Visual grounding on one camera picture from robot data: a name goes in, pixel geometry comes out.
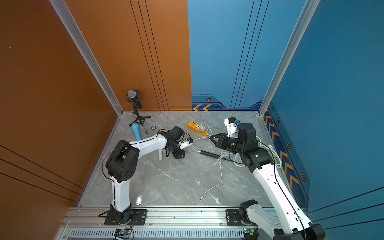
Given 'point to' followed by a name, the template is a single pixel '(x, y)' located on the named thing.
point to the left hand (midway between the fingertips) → (182, 151)
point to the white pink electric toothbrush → (160, 154)
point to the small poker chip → (153, 127)
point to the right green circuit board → (251, 233)
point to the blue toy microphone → (136, 128)
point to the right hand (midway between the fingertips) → (210, 137)
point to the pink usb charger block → (202, 129)
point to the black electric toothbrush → (212, 154)
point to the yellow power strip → (195, 127)
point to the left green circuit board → (122, 232)
